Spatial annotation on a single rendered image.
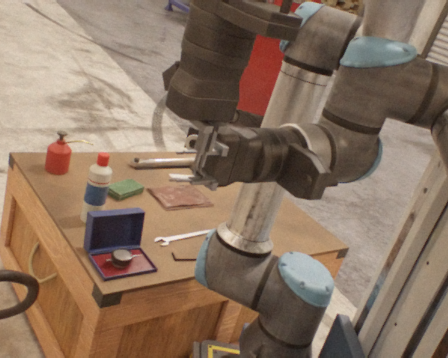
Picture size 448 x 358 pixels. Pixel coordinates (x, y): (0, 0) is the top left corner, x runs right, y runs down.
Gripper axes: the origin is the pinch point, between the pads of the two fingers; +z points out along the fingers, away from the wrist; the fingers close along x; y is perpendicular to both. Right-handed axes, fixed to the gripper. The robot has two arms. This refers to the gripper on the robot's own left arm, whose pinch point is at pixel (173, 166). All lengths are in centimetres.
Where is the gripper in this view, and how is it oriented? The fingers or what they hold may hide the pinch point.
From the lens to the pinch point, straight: 60.5
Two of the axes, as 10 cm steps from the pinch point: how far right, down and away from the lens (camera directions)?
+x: 2.7, -8.7, -4.1
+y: -5.6, -4.9, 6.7
